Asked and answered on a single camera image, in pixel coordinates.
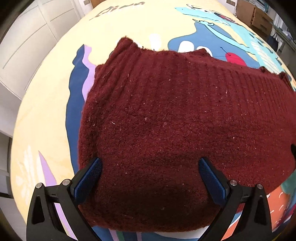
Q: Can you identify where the dark red knitted sweater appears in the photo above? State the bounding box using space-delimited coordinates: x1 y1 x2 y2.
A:
78 37 295 232

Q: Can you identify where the yellow dinosaur print bedspread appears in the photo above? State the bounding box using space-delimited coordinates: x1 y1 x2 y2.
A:
10 0 296 241

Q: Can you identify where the dark blue hanging bag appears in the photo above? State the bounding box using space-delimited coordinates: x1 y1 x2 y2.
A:
267 34 279 52

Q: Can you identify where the wooden drawer cabinet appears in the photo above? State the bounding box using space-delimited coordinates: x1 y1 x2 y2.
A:
236 1 273 36

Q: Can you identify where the white wardrobe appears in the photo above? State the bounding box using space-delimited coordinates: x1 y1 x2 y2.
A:
1 0 93 99

